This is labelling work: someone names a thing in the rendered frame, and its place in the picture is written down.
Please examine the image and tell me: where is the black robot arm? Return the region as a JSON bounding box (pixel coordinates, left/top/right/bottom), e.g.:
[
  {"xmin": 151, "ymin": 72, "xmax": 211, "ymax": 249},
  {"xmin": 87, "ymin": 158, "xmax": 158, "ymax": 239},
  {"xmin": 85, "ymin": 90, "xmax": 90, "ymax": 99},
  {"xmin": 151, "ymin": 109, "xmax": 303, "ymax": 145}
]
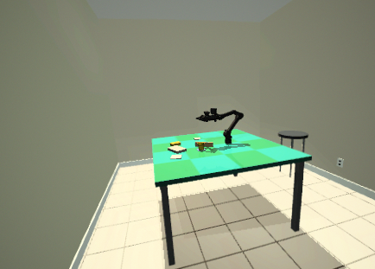
[{"xmin": 204, "ymin": 108, "xmax": 244, "ymax": 144}]

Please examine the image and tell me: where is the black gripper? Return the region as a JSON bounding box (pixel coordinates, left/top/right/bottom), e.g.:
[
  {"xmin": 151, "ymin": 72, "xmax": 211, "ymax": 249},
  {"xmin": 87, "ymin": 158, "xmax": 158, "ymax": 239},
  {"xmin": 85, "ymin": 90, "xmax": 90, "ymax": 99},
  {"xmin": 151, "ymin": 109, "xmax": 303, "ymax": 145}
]
[{"xmin": 196, "ymin": 115, "xmax": 212, "ymax": 122}]

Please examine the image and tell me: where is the yellow cup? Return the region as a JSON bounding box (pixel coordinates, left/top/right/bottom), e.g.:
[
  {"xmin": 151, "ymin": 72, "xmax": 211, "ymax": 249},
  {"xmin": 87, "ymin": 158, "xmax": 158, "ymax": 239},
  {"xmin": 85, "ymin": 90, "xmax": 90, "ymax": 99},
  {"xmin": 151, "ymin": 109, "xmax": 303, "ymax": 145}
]
[{"xmin": 198, "ymin": 142, "xmax": 204, "ymax": 151}]

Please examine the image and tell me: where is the tan wooden plank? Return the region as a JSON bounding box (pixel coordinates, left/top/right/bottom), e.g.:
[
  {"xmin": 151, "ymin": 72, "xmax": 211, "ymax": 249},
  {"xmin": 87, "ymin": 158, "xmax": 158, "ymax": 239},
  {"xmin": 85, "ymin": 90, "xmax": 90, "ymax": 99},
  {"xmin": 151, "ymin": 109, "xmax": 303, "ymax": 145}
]
[{"xmin": 194, "ymin": 142, "xmax": 213, "ymax": 147}]

